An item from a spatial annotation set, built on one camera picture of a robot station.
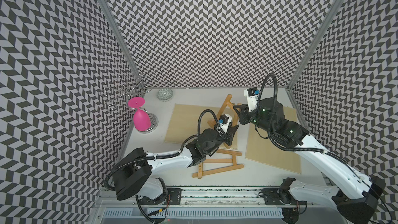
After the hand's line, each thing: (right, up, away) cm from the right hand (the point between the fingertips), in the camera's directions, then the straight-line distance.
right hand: (236, 109), depth 69 cm
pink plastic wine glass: (-47, -7, +10) cm, 48 cm away
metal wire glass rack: (-66, +13, +40) cm, 78 cm away
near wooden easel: (-16, -32, +7) cm, 37 cm away
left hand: (+1, -8, +4) cm, 9 cm away
